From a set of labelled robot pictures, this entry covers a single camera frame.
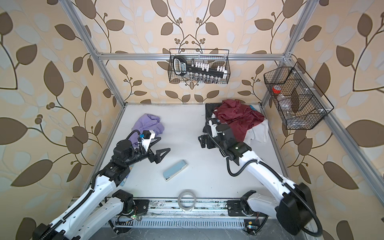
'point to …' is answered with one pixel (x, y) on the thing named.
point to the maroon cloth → (238, 117)
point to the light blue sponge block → (175, 170)
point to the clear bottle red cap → (286, 105)
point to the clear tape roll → (186, 209)
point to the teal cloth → (252, 108)
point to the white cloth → (259, 133)
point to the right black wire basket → (300, 103)
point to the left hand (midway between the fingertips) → (165, 143)
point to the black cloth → (209, 108)
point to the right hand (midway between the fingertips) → (206, 137)
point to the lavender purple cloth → (145, 122)
